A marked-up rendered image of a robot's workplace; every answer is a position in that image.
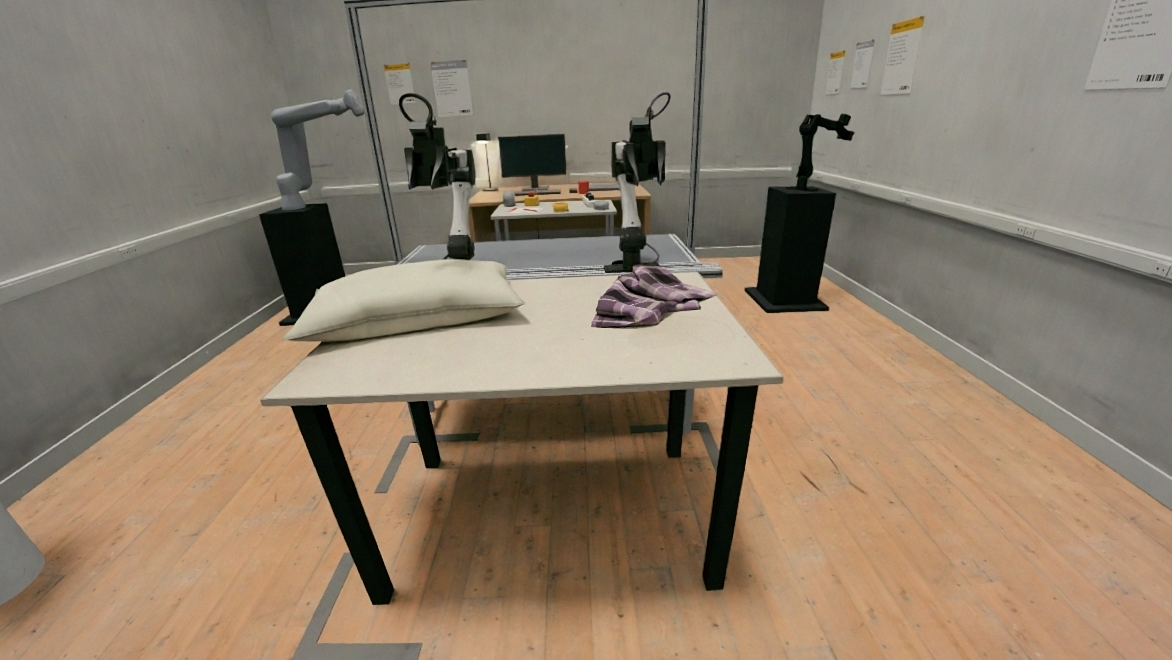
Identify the beige pillow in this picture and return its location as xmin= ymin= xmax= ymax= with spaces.
xmin=280 ymin=260 xmax=526 ymax=342

